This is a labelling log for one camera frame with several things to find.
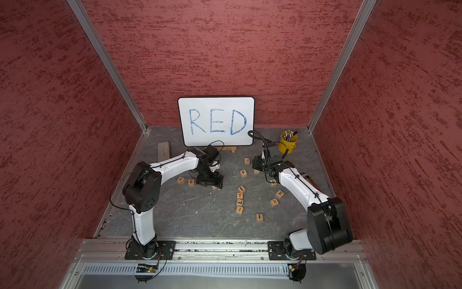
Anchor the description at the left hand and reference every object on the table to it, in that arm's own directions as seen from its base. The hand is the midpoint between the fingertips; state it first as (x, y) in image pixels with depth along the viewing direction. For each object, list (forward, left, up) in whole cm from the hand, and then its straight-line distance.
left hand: (213, 188), depth 88 cm
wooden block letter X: (-6, -30, -1) cm, 31 cm away
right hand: (+10, -21, +8) cm, 25 cm away
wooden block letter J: (+18, -18, -1) cm, 25 cm away
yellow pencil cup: (+25, -40, +11) cm, 49 cm away
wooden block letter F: (+10, -16, -2) cm, 19 cm away
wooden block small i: (-13, -23, -2) cm, 26 cm away
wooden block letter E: (+4, +12, -1) cm, 13 cm away
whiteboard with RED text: (+33, -3, +16) cm, 37 cm away
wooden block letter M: (-2, -34, -2) cm, 34 cm away
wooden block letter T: (-3, -13, -1) cm, 14 cm away
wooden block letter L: (-6, -14, -1) cm, 15 cm away
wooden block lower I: (-10, -13, -1) cm, 17 cm away
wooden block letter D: (+2, 0, -2) cm, 3 cm away
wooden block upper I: (+1, -15, -1) cm, 15 cm away
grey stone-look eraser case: (+24, +32, -1) cm, 40 cm away
